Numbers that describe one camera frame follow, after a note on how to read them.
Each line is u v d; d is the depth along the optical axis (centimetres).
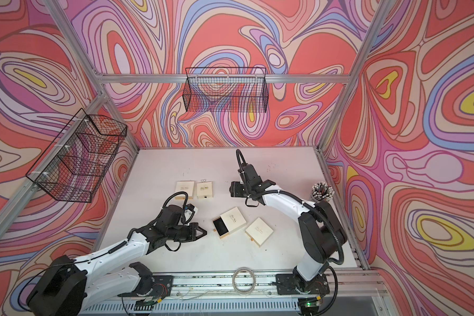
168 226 65
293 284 73
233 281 74
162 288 72
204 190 98
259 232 84
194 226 73
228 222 87
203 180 105
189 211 77
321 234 45
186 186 99
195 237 75
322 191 82
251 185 68
